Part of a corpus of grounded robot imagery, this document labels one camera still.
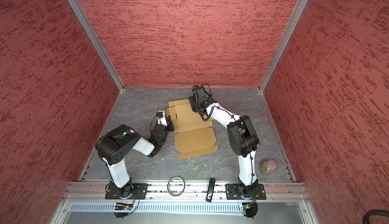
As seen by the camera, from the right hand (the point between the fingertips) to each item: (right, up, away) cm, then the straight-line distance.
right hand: (187, 101), depth 94 cm
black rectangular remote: (+13, -44, -22) cm, 51 cm away
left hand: (-10, -11, 0) cm, 15 cm away
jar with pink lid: (+42, -33, -20) cm, 57 cm away
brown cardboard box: (+4, -22, 0) cm, 22 cm away
